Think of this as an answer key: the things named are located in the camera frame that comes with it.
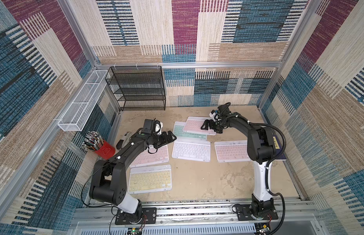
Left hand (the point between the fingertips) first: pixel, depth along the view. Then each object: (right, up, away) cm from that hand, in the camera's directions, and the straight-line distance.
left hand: (172, 140), depth 88 cm
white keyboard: (+15, -8, +8) cm, 19 cm away
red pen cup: (-39, -7, 0) cm, 39 cm away
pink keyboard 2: (+36, -8, +8) cm, 38 cm away
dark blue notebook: (+68, -7, +8) cm, 69 cm away
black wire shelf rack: (-26, +35, +21) cm, 49 cm away
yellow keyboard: (-12, -22, -3) cm, 25 cm away
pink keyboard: (-17, -12, +6) cm, 22 cm away
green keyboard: (+3, +2, +17) cm, 17 cm away
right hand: (+24, +5, +13) cm, 28 cm away
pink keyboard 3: (+14, +9, +19) cm, 25 cm away
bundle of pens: (-43, 0, -7) cm, 43 cm away
